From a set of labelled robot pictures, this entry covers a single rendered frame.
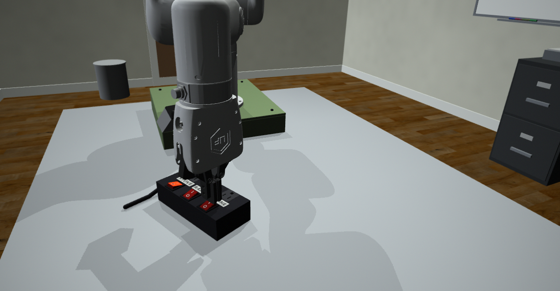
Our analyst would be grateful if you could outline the black power strip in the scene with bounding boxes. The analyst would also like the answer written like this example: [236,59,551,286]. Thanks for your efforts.
[123,172,251,241]

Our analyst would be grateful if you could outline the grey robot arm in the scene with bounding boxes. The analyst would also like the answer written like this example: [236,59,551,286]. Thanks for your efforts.
[146,0,264,108]

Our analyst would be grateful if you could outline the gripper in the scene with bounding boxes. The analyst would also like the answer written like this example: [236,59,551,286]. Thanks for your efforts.
[173,95,243,204]

